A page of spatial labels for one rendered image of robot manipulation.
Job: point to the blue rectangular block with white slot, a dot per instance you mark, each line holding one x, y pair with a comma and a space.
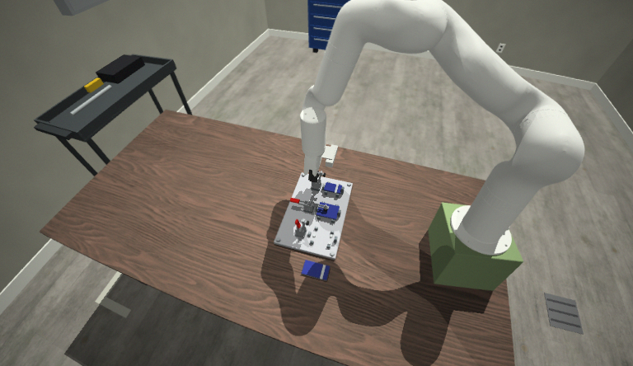
332, 188

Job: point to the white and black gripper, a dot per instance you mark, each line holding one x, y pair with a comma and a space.
311, 165

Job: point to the blue rectangular block with white band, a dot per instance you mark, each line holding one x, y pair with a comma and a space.
315, 270

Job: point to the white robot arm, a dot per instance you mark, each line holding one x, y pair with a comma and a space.
549, 149

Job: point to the blue metal plate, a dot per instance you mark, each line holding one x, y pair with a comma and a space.
331, 213

